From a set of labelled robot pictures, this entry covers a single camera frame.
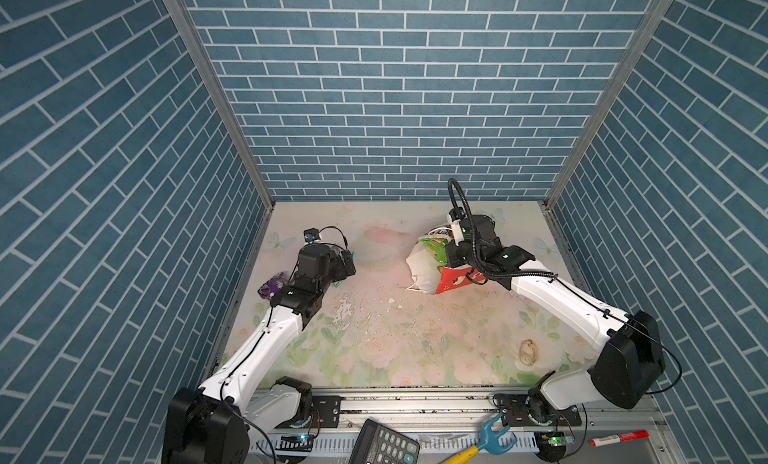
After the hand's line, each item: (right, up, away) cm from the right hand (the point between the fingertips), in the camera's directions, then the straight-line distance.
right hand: (446, 240), depth 84 cm
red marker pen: (+39, -46, -14) cm, 62 cm away
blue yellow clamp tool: (+9, -47, -14) cm, 50 cm away
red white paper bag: (-4, -12, +16) cm, 20 cm away
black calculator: (-18, -46, -16) cm, 52 cm away
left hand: (-31, -4, -1) cm, 31 cm away
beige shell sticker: (+23, -32, +1) cm, 40 cm away
